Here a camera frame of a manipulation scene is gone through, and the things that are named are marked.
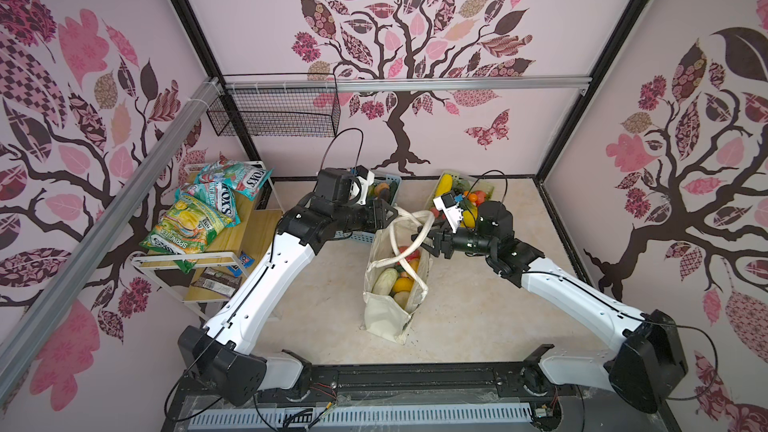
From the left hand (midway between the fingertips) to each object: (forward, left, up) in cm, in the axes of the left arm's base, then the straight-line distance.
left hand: (390, 219), depth 71 cm
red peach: (+28, -34, -24) cm, 50 cm away
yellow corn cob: (+31, -21, -21) cm, 43 cm away
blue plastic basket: (-1, +6, -6) cm, 8 cm away
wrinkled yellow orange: (-7, -4, -22) cm, 23 cm away
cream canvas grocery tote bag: (-6, -2, -2) cm, 7 cm away
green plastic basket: (+31, -30, -25) cm, 50 cm away
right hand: (-2, -7, -2) cm, 8 cm away
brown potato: (+32, +3, -23) cm, 40 cm away
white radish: (-7, +1, -20) cm, 22 cm away
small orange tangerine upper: (+33, -30, -27) cm, 52 cm away
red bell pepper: (-10, -5, 0) cm, 11 cm away
